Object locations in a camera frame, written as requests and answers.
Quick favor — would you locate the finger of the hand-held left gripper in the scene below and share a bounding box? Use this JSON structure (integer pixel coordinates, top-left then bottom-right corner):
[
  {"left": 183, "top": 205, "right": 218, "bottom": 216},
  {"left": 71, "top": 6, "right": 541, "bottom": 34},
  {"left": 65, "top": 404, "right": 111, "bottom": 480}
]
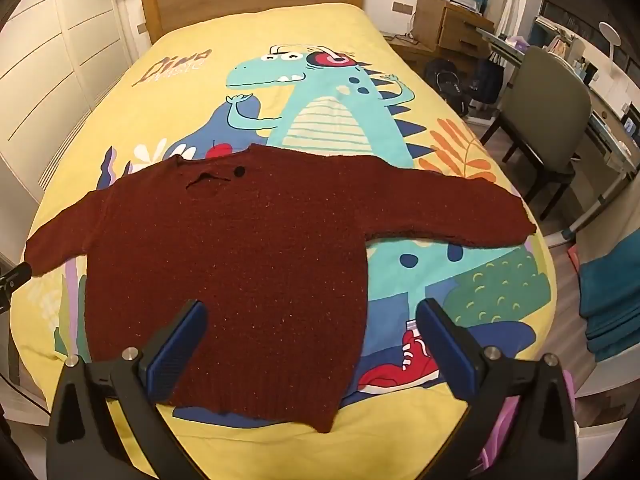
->
[{"left": 0, "top": 262, "right": 32, "bottom": 311}]

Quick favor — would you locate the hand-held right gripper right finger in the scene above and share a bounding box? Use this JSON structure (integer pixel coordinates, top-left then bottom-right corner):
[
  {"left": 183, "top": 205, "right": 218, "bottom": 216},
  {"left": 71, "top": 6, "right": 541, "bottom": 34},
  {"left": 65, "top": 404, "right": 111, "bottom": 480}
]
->
[{"left": 416, "top": 297, "right": 578, "bottom": 480}]

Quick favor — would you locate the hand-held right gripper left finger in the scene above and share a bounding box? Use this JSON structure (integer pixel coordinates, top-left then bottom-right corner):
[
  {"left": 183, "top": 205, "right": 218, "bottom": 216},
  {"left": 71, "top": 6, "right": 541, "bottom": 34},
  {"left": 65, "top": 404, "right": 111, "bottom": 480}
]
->
[{"left": 46, "top": 299, "right": 221, "bottom": 480}]

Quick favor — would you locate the maroon knit sweater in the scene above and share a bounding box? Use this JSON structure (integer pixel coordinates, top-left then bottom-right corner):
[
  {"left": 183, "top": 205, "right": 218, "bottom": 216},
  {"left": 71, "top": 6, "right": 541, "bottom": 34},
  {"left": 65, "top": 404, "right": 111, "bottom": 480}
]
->
[{"left": 24, "top": 143, "right": 538, "bottom": 435}]

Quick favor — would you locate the teal folded cloth stack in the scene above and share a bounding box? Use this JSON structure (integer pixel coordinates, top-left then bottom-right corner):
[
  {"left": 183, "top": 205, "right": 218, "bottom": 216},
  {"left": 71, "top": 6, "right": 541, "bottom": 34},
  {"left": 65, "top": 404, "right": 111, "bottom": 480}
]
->
[{"left": 579, "top": 254, "right": 640, "bottom": 362}]

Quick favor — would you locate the white wardrobe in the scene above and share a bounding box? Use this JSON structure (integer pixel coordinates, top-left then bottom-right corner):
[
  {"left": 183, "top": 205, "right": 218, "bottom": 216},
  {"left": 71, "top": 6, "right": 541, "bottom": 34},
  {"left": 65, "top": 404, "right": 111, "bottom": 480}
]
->
[{"left": 0, "top": 0, "right": 151, "bottom": 201}]

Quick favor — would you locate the cluttered study desk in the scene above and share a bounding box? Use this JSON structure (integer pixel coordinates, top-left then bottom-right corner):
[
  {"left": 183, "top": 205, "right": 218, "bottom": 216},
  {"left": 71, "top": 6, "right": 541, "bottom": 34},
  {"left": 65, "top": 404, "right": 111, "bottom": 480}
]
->
[{"left": 477, "top": 25, "right": 640, "bottom": 247}]

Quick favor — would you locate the black bag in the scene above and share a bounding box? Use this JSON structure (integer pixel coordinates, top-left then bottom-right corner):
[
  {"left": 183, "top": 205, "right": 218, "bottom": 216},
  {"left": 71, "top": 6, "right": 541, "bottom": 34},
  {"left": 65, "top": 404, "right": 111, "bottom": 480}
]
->
[{"left": 424, "top": 59, "right": 473, "bottom": 117}]

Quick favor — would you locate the grey-green chair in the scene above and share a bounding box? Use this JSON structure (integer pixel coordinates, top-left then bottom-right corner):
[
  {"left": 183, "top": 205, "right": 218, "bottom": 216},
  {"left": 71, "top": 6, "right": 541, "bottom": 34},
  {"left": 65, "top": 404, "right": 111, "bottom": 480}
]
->
[{"left": 480, "top": 46, "right": 594, "bottom": 221}]

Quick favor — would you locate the dark blue bag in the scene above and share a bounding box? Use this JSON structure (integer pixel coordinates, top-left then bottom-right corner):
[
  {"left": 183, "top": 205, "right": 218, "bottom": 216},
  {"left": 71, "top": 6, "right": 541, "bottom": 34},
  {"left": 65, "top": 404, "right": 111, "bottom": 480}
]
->
[{"left": 470, "top": 57, "right": 506, "bottom": 111}]

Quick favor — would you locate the wooden drawer cabinet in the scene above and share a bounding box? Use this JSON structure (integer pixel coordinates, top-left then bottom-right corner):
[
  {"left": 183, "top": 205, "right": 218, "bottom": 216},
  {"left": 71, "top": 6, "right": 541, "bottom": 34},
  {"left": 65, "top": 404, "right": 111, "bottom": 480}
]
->
[{"left": 414, "top": 0, "right": 496, "bottom": 59}]

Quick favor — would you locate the yellow dinosaur print bedsheet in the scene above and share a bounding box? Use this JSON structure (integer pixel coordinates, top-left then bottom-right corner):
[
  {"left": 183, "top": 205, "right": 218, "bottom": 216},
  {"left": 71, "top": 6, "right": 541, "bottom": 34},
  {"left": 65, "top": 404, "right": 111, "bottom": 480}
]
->
[{"left": 10, "top": 5, "right": 559, "bottom": 480}]

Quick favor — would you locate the white desk lamp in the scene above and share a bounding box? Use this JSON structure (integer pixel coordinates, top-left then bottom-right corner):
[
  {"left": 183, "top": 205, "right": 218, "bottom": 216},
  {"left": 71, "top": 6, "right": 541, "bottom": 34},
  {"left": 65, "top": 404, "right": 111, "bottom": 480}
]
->
[{"left": 599, "top": 21, "right": 634, "bottom": 69}]

